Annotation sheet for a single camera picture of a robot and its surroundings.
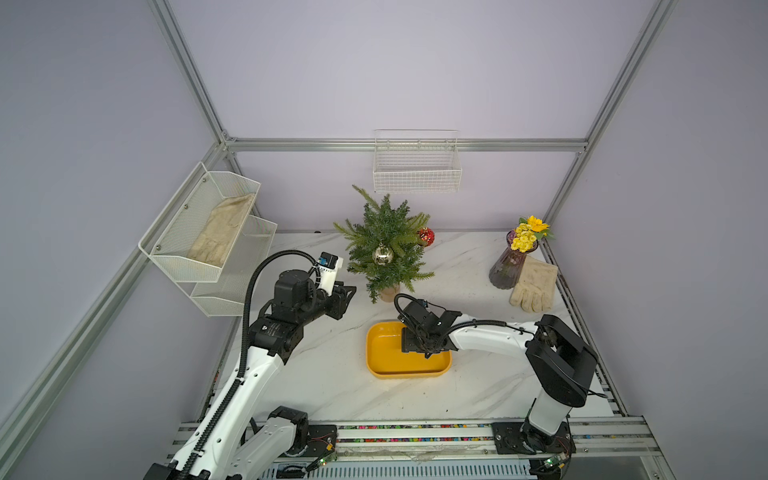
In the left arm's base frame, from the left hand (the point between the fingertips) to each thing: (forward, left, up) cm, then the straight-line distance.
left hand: (346, 291), depth 75 cm
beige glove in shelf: (+11, +35, +7) cm, 37 cm away
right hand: (-5, -18, -23) cm, 29 cm away
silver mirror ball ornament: (+7, -9, +6) cm, 13 cm away
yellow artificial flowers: (+20, -52, +1) cm, 56 cm away
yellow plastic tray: (-8, -9, -24) cm, 27 cm away
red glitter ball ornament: (+13, -21, +7) cm, 26 cm away
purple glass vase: (+19, -50, -16) cm, 56 cm away
